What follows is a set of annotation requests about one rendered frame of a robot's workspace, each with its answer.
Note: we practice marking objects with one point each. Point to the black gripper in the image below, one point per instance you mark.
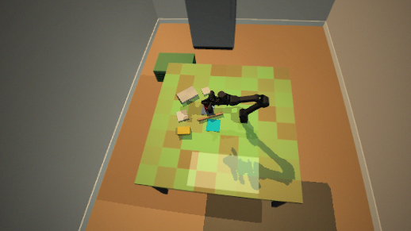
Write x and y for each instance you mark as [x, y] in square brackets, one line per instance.
[209, 104]

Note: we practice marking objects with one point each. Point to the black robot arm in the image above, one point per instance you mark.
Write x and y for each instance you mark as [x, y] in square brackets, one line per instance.
[233, 100]

